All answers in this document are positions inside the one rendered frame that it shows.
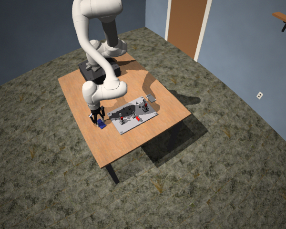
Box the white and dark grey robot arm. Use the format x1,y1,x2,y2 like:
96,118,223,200
72,0,127,110

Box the blue rectangular block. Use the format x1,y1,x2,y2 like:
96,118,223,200
97,119,106,129

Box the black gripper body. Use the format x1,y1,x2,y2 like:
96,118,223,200
91,107,101,115

